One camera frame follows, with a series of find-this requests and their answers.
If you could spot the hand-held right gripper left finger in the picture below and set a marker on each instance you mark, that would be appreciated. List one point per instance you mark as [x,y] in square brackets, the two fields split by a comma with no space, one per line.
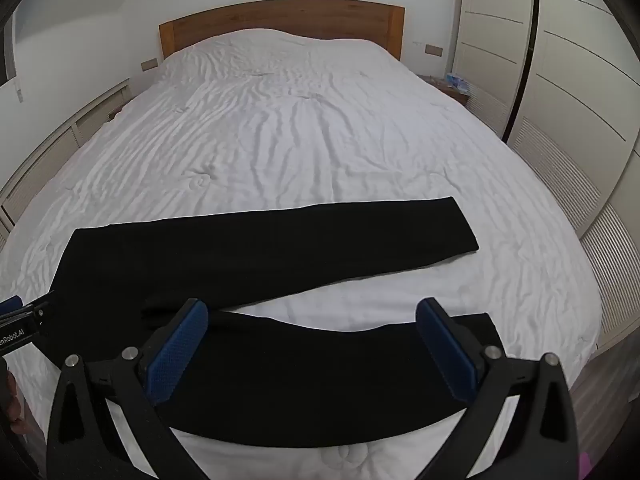
[177,347]

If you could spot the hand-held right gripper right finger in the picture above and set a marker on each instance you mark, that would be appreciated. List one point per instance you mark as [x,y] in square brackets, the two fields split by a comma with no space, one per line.
[447,352]

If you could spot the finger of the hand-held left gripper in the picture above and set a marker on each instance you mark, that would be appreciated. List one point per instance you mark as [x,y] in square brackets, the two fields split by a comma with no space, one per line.
[35,310]

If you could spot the black pants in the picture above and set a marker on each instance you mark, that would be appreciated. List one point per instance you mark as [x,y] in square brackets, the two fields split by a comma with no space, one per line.
[260,242]

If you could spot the person's left hand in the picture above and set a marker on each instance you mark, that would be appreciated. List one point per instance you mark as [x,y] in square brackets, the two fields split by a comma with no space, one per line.
[9,400]

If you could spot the cream louvred low cabinet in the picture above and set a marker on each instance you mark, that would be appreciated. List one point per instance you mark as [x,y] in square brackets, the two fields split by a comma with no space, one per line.
[60,135]

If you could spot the white duvet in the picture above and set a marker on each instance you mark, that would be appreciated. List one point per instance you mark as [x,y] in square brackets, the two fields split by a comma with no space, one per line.
[300,125]

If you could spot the wooden nightstand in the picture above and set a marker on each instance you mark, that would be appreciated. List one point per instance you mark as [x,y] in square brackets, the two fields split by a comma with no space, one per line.
[450,92]

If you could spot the blue packet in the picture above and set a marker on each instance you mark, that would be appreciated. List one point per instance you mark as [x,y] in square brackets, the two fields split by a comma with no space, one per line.
[456,81]

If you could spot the white cabinet doors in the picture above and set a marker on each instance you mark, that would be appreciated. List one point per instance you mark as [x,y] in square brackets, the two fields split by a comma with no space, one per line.
[565,85]

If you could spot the wooden headboard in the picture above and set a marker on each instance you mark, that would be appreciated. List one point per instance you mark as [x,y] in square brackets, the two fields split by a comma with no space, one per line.
[280,22]

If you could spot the wall switch plate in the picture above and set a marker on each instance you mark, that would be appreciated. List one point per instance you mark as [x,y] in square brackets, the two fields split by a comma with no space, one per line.
[149,64]
[434,49]

